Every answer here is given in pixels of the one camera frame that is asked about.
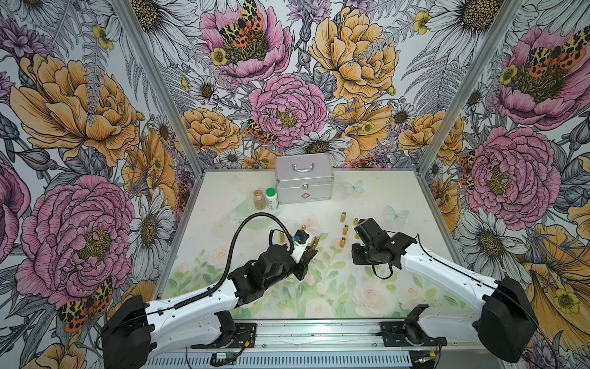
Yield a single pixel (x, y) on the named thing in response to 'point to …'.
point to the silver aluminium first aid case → (303, 177)
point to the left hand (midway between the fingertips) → (311, 255)
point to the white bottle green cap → (272, 201)
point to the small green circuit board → (223, 358)
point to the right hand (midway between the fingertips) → (356, 261)
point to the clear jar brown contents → (260, 200)
